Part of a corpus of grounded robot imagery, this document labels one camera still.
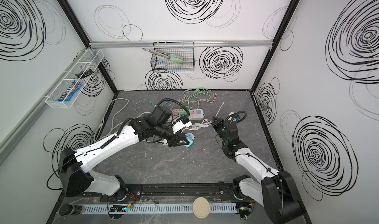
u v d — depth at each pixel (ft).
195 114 3.36
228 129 2.00
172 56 3.02
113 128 3.16
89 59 2.98
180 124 2.07
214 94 3.80
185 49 3.07
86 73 2.62
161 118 1.91
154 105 3.66
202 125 2.76
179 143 2.12
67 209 2.02
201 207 2.11
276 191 1.34
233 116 2.41
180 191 2.47
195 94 3.84
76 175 1.27
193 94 3.84
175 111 2.07
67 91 2.32
